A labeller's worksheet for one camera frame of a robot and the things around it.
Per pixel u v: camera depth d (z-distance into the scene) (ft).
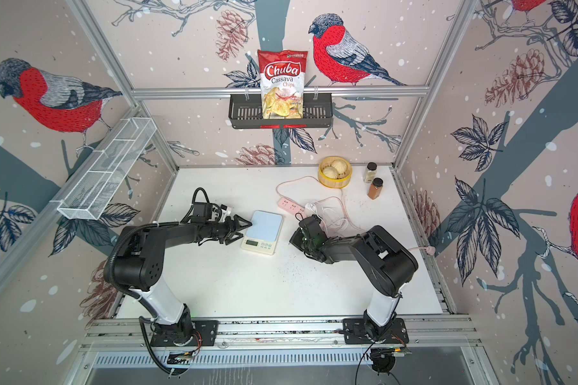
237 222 2.85
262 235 3.12
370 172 3.57
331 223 3.22
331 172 3.62
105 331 2.49
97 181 2.44
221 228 2.79
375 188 3.38
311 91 3.00
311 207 3.05
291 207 3.33
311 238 2.45
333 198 3.54
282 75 2.80
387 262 1.59
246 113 3.10
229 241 2.97
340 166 3.74
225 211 3.04
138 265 1.57
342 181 3.63
